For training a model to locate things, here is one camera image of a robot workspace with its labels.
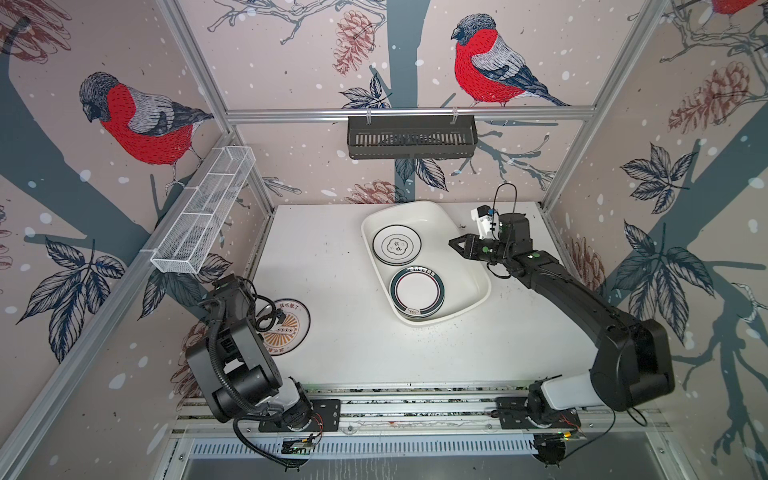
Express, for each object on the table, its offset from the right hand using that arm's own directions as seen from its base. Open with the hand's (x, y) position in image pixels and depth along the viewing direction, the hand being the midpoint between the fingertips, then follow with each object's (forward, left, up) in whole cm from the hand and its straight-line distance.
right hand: (450, 245), depth 83 cm
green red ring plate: (-4, +9, -19) cm, 22 cm away
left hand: (-27, +60, -12) cm, 67 cm away
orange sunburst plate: (-20, +48, -20) cm, 56 cm away
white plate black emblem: (+14, +17, -18) cm, 29 cm away
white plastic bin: (+1, -7, -20) cm, 22 cm away
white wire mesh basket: (+2, +68, +12) cm, 69 cm away
